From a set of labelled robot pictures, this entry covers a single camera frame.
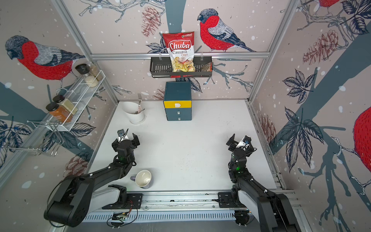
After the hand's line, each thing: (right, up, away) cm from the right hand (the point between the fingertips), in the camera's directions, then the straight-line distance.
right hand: (240, 136), depth 84 cm
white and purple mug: (-56, -22, -7) cm, 61 cm away
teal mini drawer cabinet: (-39, +29, +13) cm, 50 cm away
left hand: (-69, +1, +3) cm, 69 cm away
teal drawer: (-39, +15, +16) cm, 44 cm away
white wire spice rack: (-93, +21, -5) cm, 95 cm away
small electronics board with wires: (-66, -38, -13) cm, 77 cm away
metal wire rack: (-94, +4, -26) cm, 97 cm away
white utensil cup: (-74, +17, +18) cm, 78 cm away
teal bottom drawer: (-39, +10, +20) cm, 45 cm away
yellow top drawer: (-38, +20, +8) cm, 44 cm away
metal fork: (-67, +23, +20) cm, 74 cm away
